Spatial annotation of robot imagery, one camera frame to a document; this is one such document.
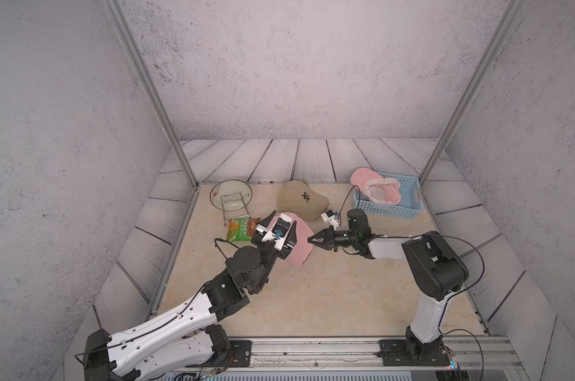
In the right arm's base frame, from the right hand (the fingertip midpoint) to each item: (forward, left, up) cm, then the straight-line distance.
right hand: (311, 242), depth 86 cm
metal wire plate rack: (+24, +29, -6) cm, 38 cm away
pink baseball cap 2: (+35, -32, -8) cm, 48 cm away
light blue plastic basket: (+25, -45, -11) cm, 53 cm away
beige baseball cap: (+27, +6, -6) cm, 28 cm away
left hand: (-6, +7, +23) cm, 25 cm away
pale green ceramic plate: (+24, +34, +4) cm, 42 cm away
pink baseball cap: (-1, +3, -1) cm, 3 cm away
